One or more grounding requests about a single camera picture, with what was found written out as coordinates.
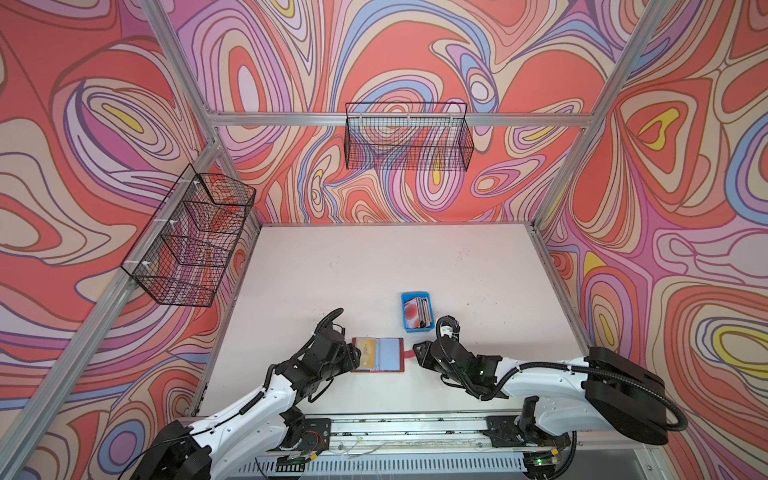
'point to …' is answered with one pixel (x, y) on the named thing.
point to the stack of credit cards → (417, 313)
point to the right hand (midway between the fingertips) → (418, 355)
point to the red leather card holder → (390, 354)
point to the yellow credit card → (367, 348)
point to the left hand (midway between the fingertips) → (361, 353)
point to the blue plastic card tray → (408, 295)
